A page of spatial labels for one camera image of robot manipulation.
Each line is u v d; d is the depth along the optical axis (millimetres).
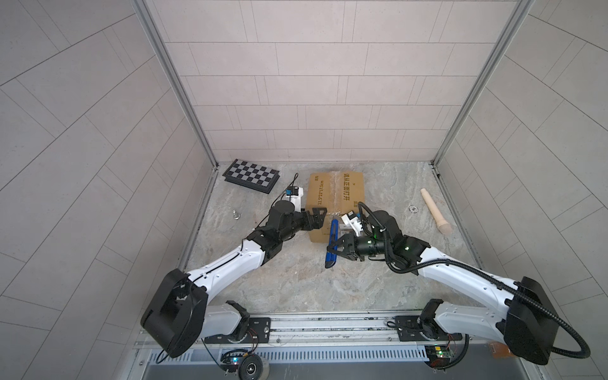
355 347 693
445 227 911
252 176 1082
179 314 398
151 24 734
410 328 709
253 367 569
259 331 710
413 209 994
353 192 814
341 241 667
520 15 712
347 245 640
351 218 705
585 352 362
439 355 679
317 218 706
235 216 958
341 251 657
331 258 680
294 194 705
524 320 384
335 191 818
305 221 700
